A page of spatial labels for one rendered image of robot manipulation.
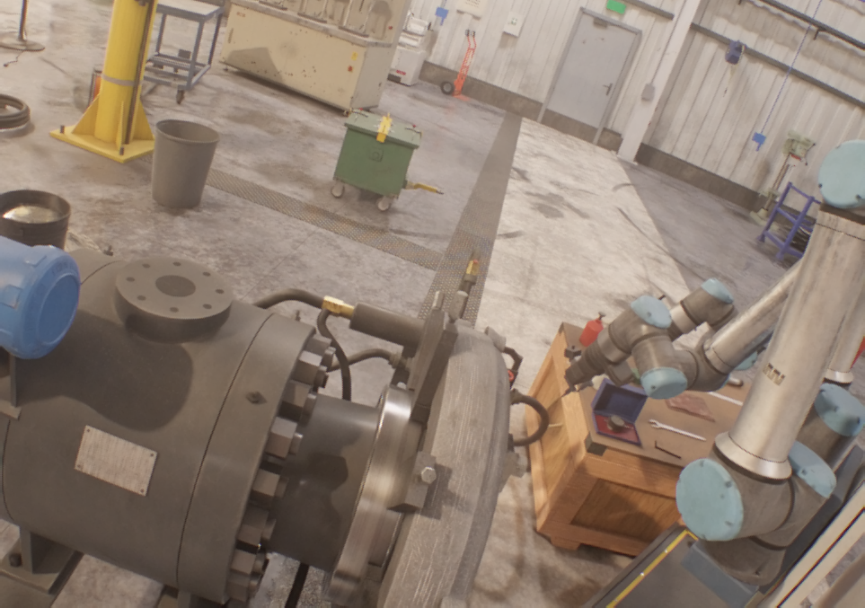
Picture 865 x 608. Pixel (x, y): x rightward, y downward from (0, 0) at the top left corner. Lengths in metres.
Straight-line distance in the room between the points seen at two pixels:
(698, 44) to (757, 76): 1.22
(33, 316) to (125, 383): 0.21
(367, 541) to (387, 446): 0.17
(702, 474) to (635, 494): 1.05
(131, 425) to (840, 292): 1.15
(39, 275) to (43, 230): 1.67
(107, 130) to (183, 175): 1.03
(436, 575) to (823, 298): 0.74
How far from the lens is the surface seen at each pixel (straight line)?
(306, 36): 7.20
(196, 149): 3.64
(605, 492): 2.22
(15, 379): 1.11
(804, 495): 1.35
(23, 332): 0.96
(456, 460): 0.97
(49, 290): 0.96
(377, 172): 4.41
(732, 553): 1.42
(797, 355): 1.15
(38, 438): 1.14
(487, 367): 1.09
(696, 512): 1.24
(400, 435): 1.13
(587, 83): 11.64
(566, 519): 2.25
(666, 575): 2.00
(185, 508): 1.07
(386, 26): 7.46
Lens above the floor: 1.51
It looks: 24 degrees down
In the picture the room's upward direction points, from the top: 20 degrees clockwise
